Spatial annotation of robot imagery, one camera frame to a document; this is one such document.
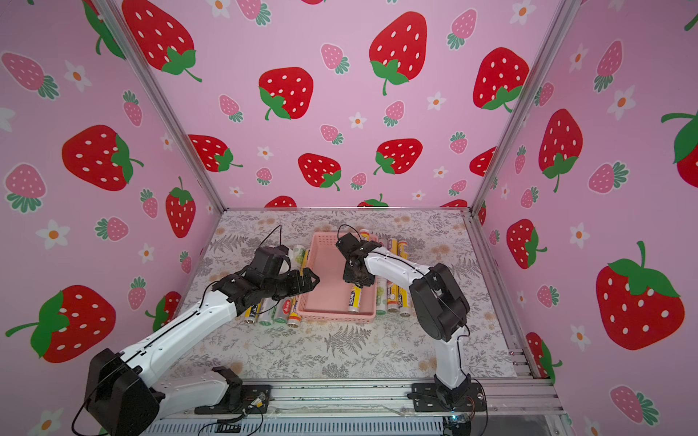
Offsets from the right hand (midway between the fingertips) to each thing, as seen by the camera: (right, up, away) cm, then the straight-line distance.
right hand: (363, 273), depth 95 cm
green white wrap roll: (+6, -7, -5) cm, 10 cm away
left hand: (-16, 0, -14) cm, 22 cm away
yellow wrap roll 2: (+13, -10, -6) cm, 18 cm away
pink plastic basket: (-12, -9, -3) cm, 15 cm away
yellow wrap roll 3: (-3, -6, -7) cm, 9 cm away
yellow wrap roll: (+10, -5, -2) cm, 11 cm away
